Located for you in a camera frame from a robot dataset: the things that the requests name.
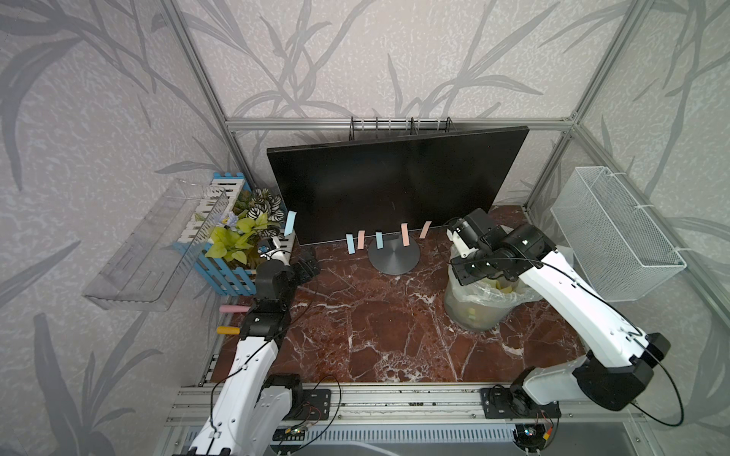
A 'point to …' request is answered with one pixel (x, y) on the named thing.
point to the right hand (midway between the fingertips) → (456, 268)
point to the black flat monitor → (374, 184)
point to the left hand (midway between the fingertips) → (303, 253)
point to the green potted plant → (258, 215)
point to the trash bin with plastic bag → (486, 304)
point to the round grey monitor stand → (393, 258)
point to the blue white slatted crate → (221, 273)
